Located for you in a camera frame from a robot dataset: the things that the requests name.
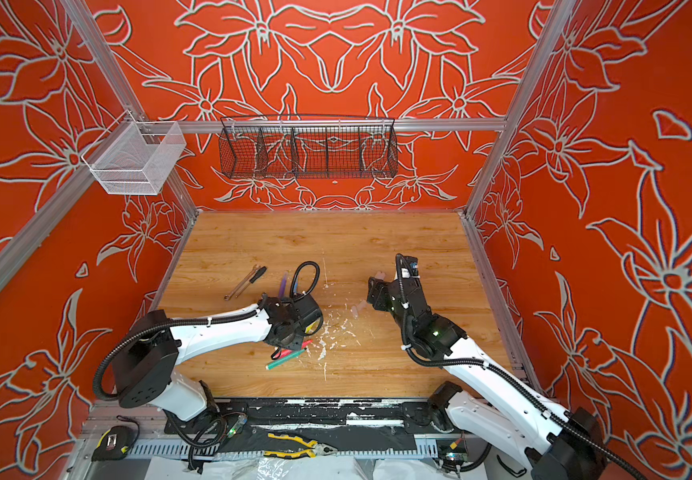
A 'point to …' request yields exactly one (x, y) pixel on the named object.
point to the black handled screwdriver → (258, 273)
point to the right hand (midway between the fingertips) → (375, 280)
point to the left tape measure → (115, 442)
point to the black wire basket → (307, 146)
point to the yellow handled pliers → (316, 448)
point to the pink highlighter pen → (285, 352)
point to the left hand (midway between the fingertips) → (293, 338)
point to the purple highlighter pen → (283, 284)
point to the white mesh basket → (134, 157)
